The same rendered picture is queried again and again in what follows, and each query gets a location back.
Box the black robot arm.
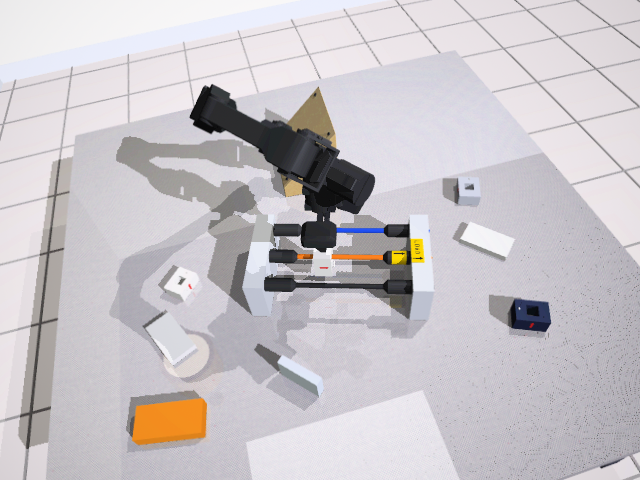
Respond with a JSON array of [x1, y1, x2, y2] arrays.
[[190, 84, 375, 214]]

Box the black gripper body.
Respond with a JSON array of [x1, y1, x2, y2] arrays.
[[301, 185, 337, 248]]

